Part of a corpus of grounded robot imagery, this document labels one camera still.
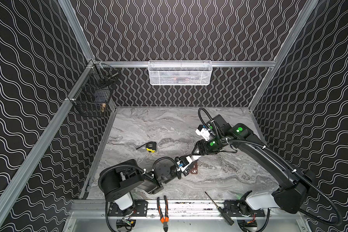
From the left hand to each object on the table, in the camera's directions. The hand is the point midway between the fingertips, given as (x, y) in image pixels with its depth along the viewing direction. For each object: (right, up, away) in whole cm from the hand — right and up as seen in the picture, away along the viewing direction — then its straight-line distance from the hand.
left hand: (198, 158), depth 72 cm
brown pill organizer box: (-1, -9, +15) cm, 18 cm away
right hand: (-1, +3, -1) cm, 3 cm away
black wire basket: (-65, +34, +21) cm, 76 cm away
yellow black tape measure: (-27, +2, +23) cm, 36 cm away
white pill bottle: (-2, 0, 0) cm, 2 cm away
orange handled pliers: (-17, -30, -2) cm, 34 cm away
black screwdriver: (+15, -30, -2) cm, 33 cm away
